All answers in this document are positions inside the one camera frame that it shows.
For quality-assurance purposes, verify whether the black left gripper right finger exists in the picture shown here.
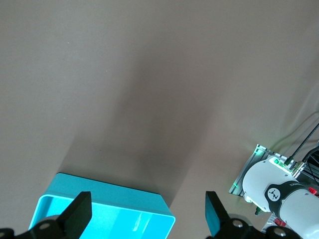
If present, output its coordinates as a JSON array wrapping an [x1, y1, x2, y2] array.
[[205, 191, 300, 239]]

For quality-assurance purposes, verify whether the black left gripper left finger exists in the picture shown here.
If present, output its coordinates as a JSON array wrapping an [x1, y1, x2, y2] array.
[[0, 191, 93, 239]]

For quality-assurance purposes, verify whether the teal plastic tray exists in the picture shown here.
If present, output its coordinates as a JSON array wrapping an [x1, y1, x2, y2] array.
[[28, 172, 177, 239]]

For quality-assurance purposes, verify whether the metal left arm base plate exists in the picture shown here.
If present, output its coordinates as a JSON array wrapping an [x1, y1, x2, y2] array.
[[228, 143, 288, 198]]

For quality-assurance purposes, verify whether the black braided base cable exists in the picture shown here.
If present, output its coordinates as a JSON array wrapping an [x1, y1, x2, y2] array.
[[289, 122, 319, 161]]

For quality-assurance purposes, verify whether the thin black base cable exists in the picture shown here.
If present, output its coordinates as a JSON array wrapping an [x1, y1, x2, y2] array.
[[273, 111, 319, 151]]

